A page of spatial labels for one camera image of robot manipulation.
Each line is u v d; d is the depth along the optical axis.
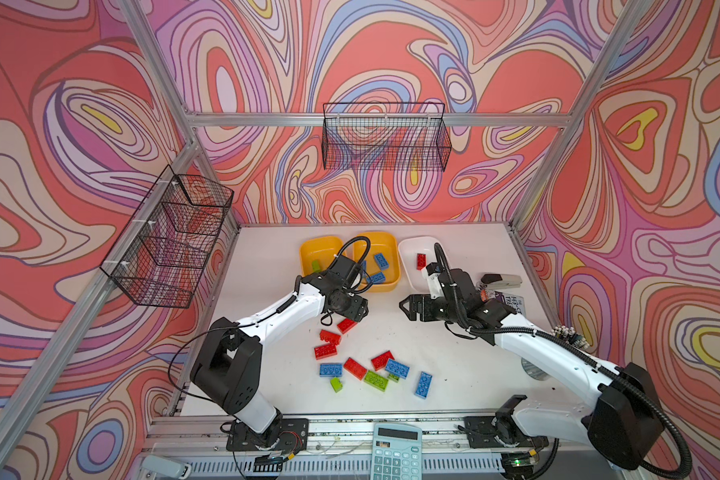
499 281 0.99
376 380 0.84
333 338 0.88
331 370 0.82
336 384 0.80
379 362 0.84
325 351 0.86
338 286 0.64
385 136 0.96
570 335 0.72
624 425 0.40
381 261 1.05
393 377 0.82
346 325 0.91
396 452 0.69
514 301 0.96
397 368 0.82
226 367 0.44
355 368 0.84
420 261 1.05
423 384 0.80
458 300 0.61
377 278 1.01
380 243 1.11
